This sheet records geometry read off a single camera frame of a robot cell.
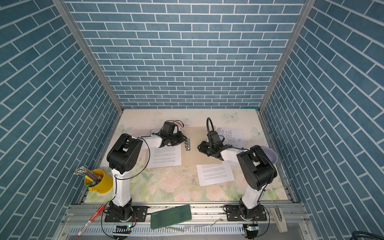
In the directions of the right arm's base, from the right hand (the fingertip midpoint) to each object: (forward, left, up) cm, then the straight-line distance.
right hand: (197, 146), depth 95 cm
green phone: (-39, +10, -3) cm, 41 cm away
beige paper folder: (+9, +1, -1) cm, 10 cm away
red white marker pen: (-40, +46, -2) cm, 61 cm away
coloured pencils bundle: (-27, +53, +13) cm, 61 cm away
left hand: (+7, +8, -1) cm, 10 cm away
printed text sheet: (-6, +21, -5) cm, 23 cm away
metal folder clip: (+2, +7, -3) cm, 8 cm away
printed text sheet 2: (-16, -11, -4) cm, 20 cm away
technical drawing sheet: (+12, -24, -5) cm, 27 cm away
